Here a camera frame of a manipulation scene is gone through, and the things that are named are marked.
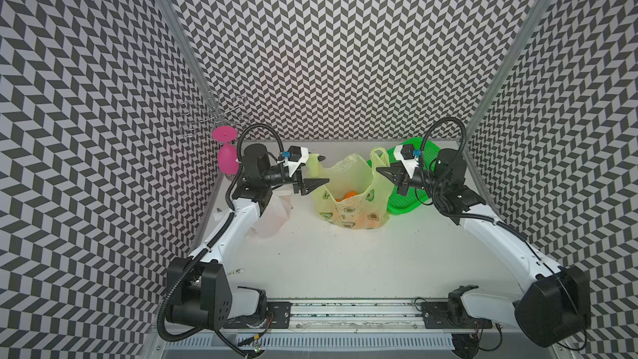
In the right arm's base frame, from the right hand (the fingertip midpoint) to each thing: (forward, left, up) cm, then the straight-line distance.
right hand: (379, 170), depth 72 cm
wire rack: (+36, +68, -8) cm, 78 cm away
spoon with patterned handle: (-21, +46, -27) cm, 57 cm away
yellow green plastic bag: (-7, +7, -3) cm, 10 cm away
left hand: (-1, +16, +2) cm, 16 cm away
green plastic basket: (0, -10, -20) cm, 22 cm away
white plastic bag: (-4, +34, -18) cm, 38 cm away
